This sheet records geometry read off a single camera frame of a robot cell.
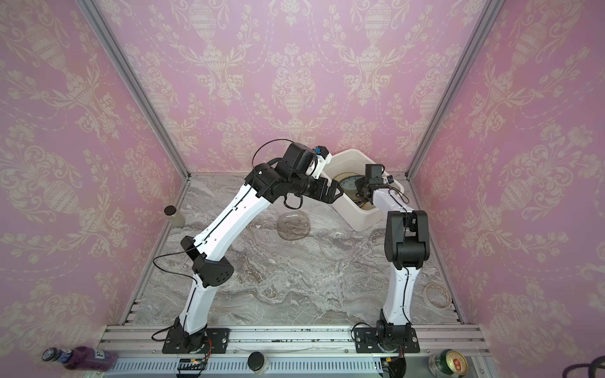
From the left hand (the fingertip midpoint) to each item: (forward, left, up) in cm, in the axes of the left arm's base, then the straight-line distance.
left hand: (333, 190), depth 72 cm
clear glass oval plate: (+8, +14, -33) cm, 37 cm away
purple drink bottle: (-41, +69, -25) cm, 84 cm away
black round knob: (-42, +20, -23) cm, 52 cm away
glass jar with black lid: (+6, +62, -28) cm, 68 cm away
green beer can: (-41, -31, -22) cm, 56 cm away
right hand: (+24, -15, -21) cm, 35 cm away
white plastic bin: (+35, -13, -20) cm, 43 cm away
